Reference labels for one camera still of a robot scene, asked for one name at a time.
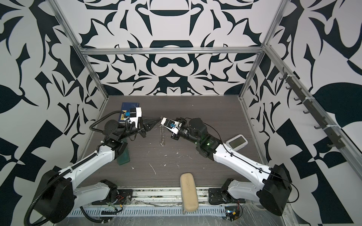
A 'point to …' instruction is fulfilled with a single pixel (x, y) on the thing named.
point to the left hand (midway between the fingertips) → (160, 116)
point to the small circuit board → (232, 213)
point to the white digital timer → (237, 142)
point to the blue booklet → (126, 107)
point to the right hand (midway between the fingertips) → (165, 119)
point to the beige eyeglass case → (189, 196)
